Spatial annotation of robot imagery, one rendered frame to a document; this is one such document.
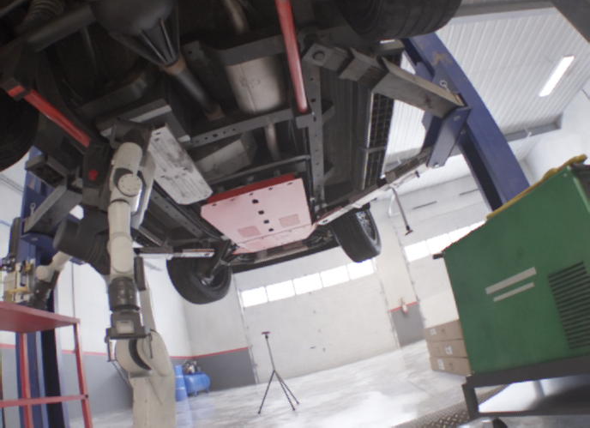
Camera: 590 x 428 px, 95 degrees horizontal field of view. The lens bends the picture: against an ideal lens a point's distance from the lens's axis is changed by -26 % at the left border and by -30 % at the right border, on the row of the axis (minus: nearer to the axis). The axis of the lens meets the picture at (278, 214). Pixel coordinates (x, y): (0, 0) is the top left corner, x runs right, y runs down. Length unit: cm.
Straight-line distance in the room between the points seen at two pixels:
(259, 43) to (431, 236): 1048
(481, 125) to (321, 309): 906
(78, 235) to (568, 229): 143
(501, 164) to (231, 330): 981
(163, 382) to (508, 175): 192
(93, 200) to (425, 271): 1050
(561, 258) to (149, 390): 127
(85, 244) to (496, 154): 203
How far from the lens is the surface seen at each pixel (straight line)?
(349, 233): 316
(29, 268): 249
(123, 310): 95
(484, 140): 216
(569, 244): 104
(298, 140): 234
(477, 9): 638
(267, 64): 166
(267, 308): 1087
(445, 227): 1178
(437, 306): 1111
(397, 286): 1086
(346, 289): 1075
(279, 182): 230
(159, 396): 120
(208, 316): 1126
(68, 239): 119
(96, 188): 132
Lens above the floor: 52
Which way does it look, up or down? 23 degrees up
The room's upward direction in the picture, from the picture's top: 14 degrees counter-clockwise
